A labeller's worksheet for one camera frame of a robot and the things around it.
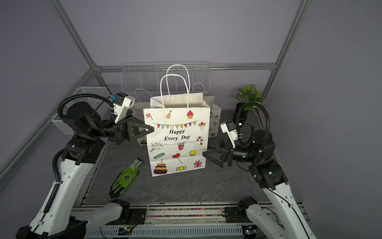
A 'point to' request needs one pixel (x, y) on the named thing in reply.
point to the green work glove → (125, 179)
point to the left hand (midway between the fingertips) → (152, 132)
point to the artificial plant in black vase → (249, 93)
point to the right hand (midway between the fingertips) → (204, 150)
